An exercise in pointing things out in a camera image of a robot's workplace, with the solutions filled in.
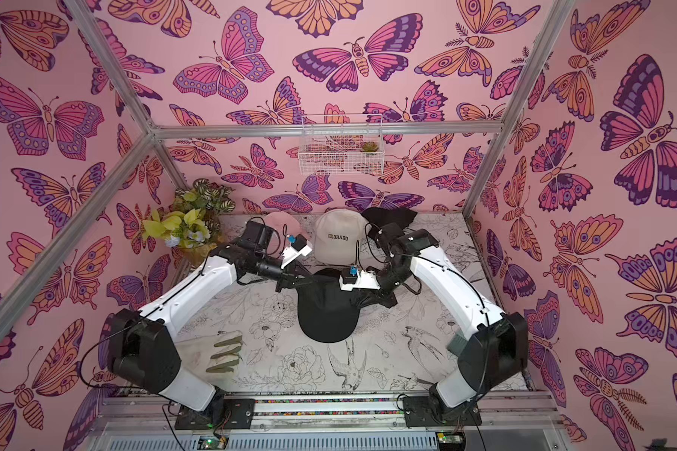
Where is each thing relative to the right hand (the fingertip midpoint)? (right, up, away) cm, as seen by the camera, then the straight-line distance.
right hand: (363, 296), depth 75 cm
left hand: (-13, +5, +1) cm, 13 cm away
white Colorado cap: (-7, +17, +28) cm, 34 cm away
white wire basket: (-6, +48, +20) cm, 52 cm away
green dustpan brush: (+29, -16, +10) cm, 35 cm away
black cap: (-9, -3, -5) cm, 11 cm away
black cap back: (+9, +24, +35) cm, 44 cm away
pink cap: (-28, +21, +34) cm, 49 cm away
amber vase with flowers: (-52, +20, +11) cm, 57 cm away
